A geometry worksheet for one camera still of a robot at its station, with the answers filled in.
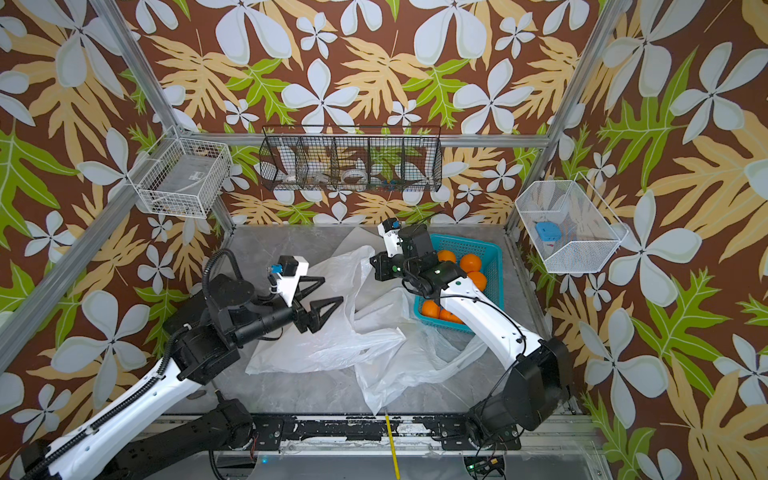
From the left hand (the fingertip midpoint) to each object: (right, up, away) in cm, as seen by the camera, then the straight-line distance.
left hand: (333, 287), depth 62 cm
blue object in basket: (+58, +14, +21) cm, 63 cm away
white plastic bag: (+23, -21, +20) cm, 37 cm away
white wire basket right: (+64, +15, +22) cm, 70 cm away
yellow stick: (+13, -42, +11) cm, 45 cm away
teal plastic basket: (+48, +5, +40) cm, 63 cm away
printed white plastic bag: (-1, -15, +11) cm, 19 cm away
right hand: (+7, +6, +15) cm, 18 cm away
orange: (+25, -10, +28) cm, 39 cm away
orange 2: (+30, -11, +26) cm, 41 cm away
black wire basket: (0, +39, +34) cm, 52 cm away
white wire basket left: (-49, +30, +25) cm, 63 cm away
